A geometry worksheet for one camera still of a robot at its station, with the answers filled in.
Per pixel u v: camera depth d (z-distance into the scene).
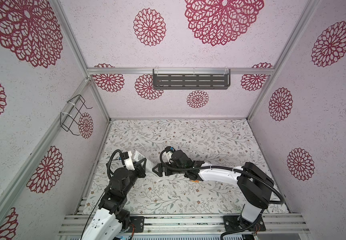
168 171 0.73
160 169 0.72
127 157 0.66
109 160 0.53
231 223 0.73
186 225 0.75
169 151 0.76
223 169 0.54
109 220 0.51
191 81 0.99
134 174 0.66
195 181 0.88
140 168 0.67
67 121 0.76
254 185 0.46
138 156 0.72
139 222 0.73
